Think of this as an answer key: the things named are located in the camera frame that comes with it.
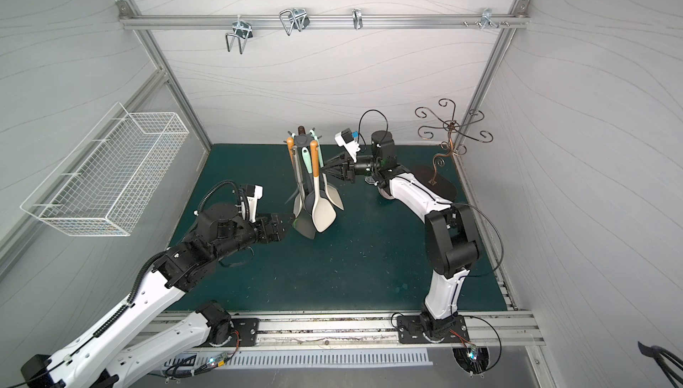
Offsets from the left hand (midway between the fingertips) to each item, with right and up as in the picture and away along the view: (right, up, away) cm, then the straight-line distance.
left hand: (284, 217), depth 69 cm
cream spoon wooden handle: (-1, -1, +24) cm, 24 cm away
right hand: (+9, +14, +9) cm, 18 cm away
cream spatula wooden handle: (+9, -2, +15) cm, 17 cm away
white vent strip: (+21, -38, +1) cm, 43 cm away
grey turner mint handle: (+3, -4, +13) cm, 14 cm away
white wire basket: (-47, +9, -1) cm, 48 cm away
